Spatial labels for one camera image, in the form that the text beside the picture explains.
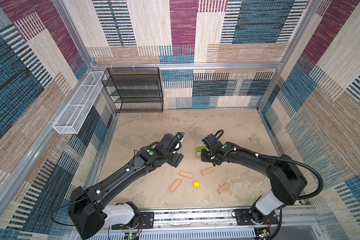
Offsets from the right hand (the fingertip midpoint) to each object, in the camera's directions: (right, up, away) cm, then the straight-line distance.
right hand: (204, 159), depth 88 cm
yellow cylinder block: (-5, -13, -5) cm, 15 cm away
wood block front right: (+9, -15, -6) cm, 18 cm away
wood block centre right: (+2, -7, +1) cm, 7 cm away
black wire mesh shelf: (-46, +45, +21) cm, 68 cm away
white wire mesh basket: (-64, +22, -18) cm, 70 cm away
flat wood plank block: (-10, -9, -1) cm, 13 cm away
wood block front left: (-17, -13, -4) cm, 22 cm away
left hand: (-17, +7, -11) cm, 21 cm away
